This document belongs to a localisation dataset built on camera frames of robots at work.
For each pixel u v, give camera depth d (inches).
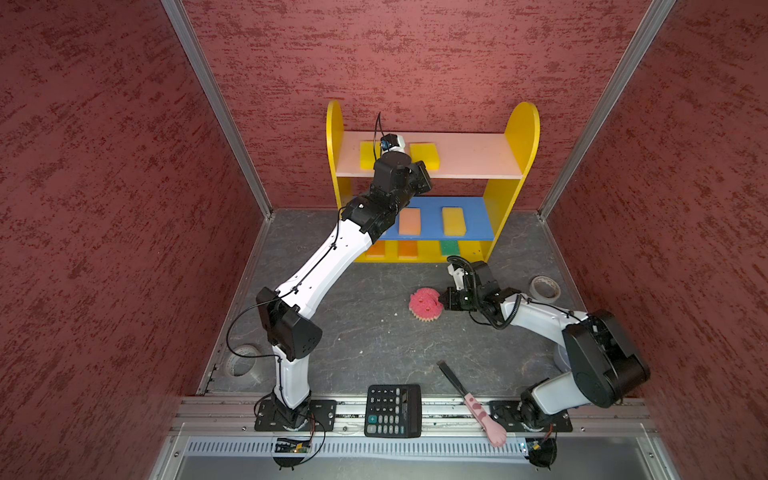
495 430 28.1
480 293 28.0
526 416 26.2
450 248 41.9
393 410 28.9
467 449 30.5
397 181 20.3
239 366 32.4
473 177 33.0
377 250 41.9
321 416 29.2
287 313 17.7
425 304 35.3
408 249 41.8
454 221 38.3
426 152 30.1
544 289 38.8
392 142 24.2
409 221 37.3
